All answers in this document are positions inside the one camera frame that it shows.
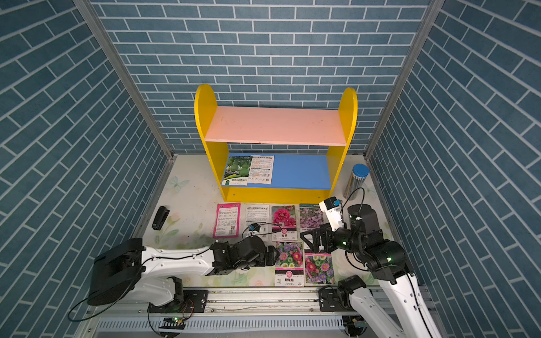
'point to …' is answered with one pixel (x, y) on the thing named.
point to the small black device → (160, 217)
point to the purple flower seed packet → (311, 216)
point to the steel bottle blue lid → (355, 181)
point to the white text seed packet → (260, 214)
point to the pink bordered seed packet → (227, 220)
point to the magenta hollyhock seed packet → (284, 222)
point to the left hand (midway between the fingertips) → (277, 260)
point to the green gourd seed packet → (237, 170)
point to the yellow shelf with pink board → (275, 155)
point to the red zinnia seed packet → (318, 270)
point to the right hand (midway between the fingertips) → (314, 232)
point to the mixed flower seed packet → (289, 267)
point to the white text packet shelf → (261, 169)
